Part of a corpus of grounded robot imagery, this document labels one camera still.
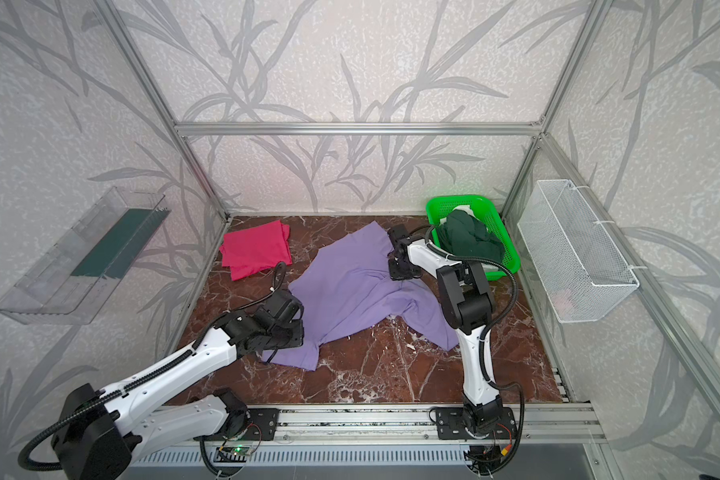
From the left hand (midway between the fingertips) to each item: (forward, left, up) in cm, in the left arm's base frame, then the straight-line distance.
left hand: (307, 327), depth 81 cm
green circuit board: (-27, +14, -8) cm, 32 cm away
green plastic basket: (+50, -43, -3) cm, 66 cm away
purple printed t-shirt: (+19, -11, -9) cm, 23 cm away
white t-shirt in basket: (+47, -53, -1) cm, 71 cm away
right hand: (+25, -27, -8) cm, 38 cm away
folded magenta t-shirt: (+33, +27, -9) cm, 43 cm away
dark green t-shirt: (+33, -48, +1) cm, 58 cm away
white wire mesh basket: (+2, -62, +27) cm, 67 cm away
